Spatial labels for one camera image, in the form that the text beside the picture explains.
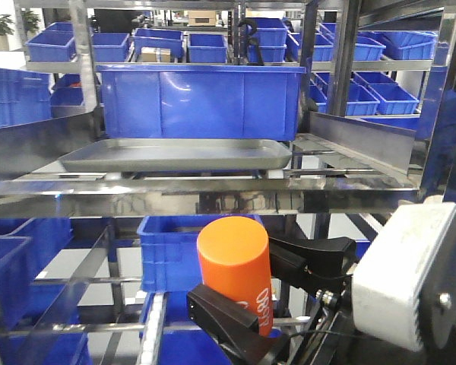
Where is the blue plastic bin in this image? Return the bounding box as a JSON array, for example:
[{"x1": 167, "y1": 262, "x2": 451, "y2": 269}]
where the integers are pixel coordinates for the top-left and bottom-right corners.
[
  {"x1": 0, "y1": 217, "x2": 74, "y2": 328},
  {"x1": 0, "y1": 67, "x2": 53, "y2": 131},
  {"x1": 0, "y1": 329, "x2": 94, "y2": 365},
  {"x1": 359, "y1": 115, "x2": 422, "y2": 132}
]

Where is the orange cylindrical capacitor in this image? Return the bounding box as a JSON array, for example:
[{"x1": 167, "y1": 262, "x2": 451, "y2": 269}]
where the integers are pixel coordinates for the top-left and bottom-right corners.
[{"x1": 196, "y1": 216, "x2": 275, "y2": 338}]

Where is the row of blue bins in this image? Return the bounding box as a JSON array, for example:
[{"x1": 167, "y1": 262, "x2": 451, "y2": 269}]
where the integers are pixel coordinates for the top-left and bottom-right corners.
[{"x1": 24, "y1": 17, "x2": 440, "y2": 117}]

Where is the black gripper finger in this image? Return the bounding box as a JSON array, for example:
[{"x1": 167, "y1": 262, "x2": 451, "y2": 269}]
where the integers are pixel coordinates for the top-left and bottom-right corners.
[
  {"x1": 186, "y1": 283, "x2": 290, "y2": 365},
  {"x1": 268, "y1": 234, "x2": 357, "y2": 297}
]

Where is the steel rack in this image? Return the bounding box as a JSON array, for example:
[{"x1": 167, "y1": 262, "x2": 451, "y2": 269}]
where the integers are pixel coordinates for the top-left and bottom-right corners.
[
  {"x1": 24, "y1": 0, "x2": 442, "y2": 119},
  {"x1": 0, "y1": 0, "x2": 456, "y2": 365}
]

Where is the small cardboard box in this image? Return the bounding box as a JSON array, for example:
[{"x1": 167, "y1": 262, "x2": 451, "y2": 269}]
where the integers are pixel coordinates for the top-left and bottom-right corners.
[{"x1": 140, "y1": 47, "x2": 173, "y2": 63}]

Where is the grey metal tray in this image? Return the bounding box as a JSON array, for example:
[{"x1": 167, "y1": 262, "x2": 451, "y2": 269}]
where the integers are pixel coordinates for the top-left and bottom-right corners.
[{"x1": 59, "y1": 138, "x2": 293, "y2": 173}]

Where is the blue ribbed crate with handle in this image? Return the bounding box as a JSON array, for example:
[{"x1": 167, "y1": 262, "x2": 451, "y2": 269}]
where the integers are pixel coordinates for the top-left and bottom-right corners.
[{"x1": 136, "y1": 214, "x2": 265, "y2": 294}]

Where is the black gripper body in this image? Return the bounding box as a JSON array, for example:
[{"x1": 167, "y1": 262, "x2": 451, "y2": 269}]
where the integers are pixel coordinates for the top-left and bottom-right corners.
[{"x1": 288, "y1": 284, "x2": 355, "y2": 365}]

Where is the large smooth blue bin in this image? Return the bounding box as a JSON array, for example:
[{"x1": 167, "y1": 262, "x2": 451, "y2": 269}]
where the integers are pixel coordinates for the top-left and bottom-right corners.
[{"x1": 97, "y1": 63, "x2": 307, "y2": 141}]

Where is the potted plant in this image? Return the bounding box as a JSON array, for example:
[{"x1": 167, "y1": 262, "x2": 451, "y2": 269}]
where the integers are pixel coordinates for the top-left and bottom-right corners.
[
  {"x1": 0, "y1": 11, "x2": 15, "y2": 51},
  {"x1": 21, "y1": 9, "x2": 43, "y2": 39}
]

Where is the large cardboard box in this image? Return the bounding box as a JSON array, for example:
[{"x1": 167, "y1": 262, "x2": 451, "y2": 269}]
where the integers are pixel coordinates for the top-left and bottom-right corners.
[{"x1": 188, "y1": 10, "x2": 217, "y2": 27}]

